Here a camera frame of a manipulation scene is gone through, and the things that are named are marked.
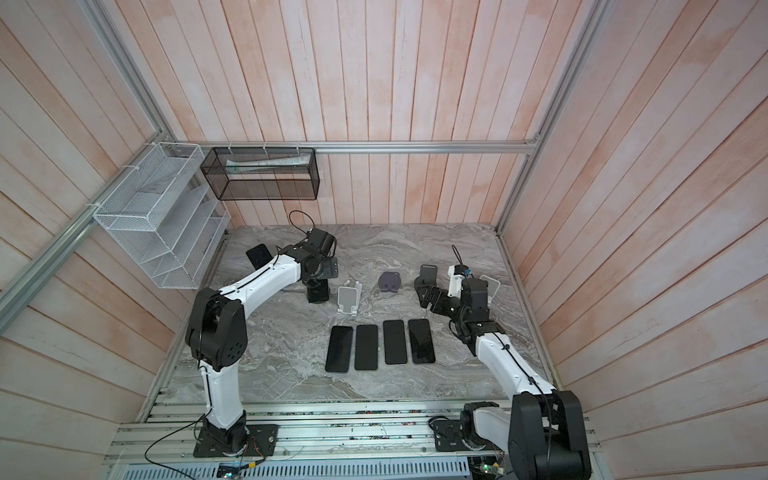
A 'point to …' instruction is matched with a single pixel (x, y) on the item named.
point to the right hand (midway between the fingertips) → (429, 290)
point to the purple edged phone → (421, 341)
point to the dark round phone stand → (427, 279)
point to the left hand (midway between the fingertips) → (320, 273)
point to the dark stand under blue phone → (389, 281)
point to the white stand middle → (349, 297)
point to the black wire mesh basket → (262, 173)
